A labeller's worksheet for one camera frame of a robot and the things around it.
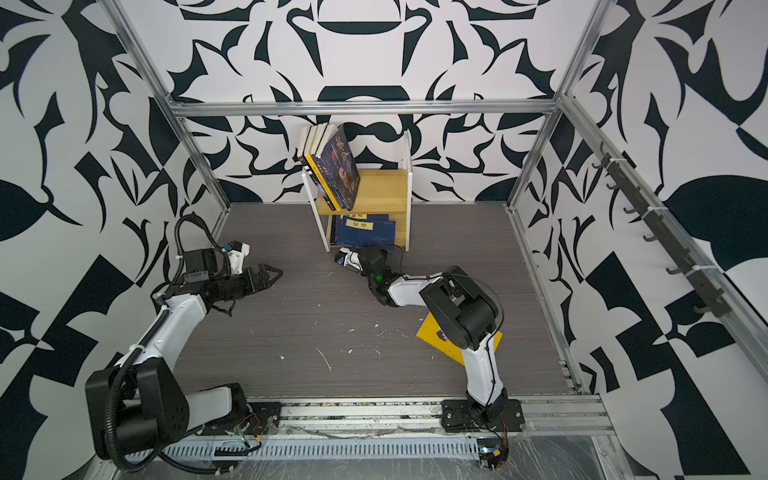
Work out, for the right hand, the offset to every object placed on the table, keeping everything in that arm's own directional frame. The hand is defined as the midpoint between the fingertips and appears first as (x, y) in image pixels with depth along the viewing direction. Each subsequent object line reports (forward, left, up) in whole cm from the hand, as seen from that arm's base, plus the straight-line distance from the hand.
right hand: (375, 239), depth 95 cm
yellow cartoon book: (+4, +13, +20) cm, 25 cm away
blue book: (+9, +10, -1) cm, 14 cm away
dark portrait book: (+11, +9, +21) cm, 25 cm away
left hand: (-14, +29, +4) cm, 32 cm away
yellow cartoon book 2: (-26, -16, -11) cm, 32 cm away
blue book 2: (+6, +7, -3) cm, 9 cm away
